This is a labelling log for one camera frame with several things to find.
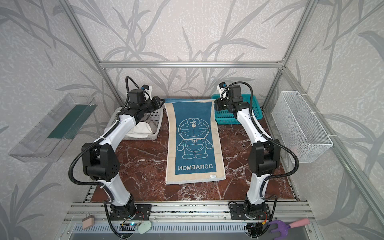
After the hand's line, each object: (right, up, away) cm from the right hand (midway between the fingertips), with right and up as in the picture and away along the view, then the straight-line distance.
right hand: (217, 96), depth 89 cm
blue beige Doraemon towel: (-14, -34, +7) cm, 38 cm away
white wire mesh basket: (+33, -18, -25) cm, 45 cm away
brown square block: (-64, -63, -18) cm, 91 cm away
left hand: (-30, +1, -3) cm, 31 cm away
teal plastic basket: (+8, -12, +13) cm, 20 cm away
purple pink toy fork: (+29, -65, -20) cm, 74 cm away
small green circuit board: (-44, -66, -18) cm, 81 cm away
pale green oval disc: (-36, -64, -20) cm, 76 cm away
